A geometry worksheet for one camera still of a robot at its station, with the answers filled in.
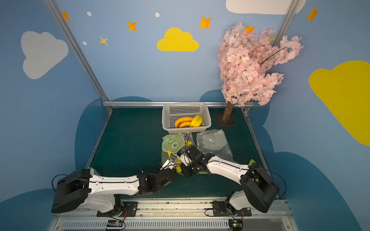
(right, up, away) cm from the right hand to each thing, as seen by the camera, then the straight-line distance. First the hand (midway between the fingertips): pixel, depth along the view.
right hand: (185, 169), depth 85 cm
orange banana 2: (-1, +27, +24) cm, 36 cm away
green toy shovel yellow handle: (+43, +2, +7) cm, 44 cm away
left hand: (-8, +6, -4) cm, 10 cm away
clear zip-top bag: (+20, +15, +10) cm, 27 cm away
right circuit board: (+26, -25, -12) cm, 38 cm away
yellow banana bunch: (+8, +29, +21) cm, 37 cm away
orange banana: (+3, +30, +24) cm, 39 cm away
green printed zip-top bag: (-9, +13, +10) cm, 19 cm away
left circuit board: (-36, -24, -11) cm, 45 cm away
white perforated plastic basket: (-11, +37, +30) cm, 49 cm away
